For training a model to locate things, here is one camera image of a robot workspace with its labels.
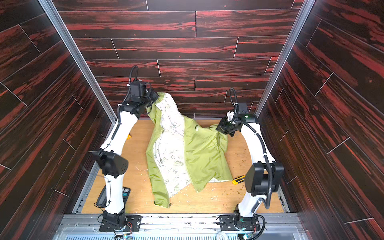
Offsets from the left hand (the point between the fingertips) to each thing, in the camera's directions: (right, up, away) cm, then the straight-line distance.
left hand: (158, 90), depth 84 cm
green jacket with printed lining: (+13, -37, +11) cm, 40 cm away
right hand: (+35, -21, 0) cm, 41 cm away
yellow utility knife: (+47, -52, +2) cm, 70 cm away
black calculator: (-29, -61, -6) cm, 68 cm away
